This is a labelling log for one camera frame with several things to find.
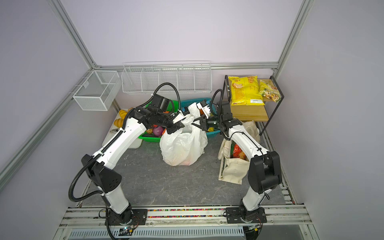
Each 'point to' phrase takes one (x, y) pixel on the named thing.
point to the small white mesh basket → (99, 91)
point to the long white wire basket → (190, 76)
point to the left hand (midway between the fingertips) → (182, 125)
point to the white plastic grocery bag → (186, 145)
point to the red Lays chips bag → (237, 150)
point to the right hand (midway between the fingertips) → (191, 123)
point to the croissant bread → (118, 122)
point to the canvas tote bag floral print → (235, 170)
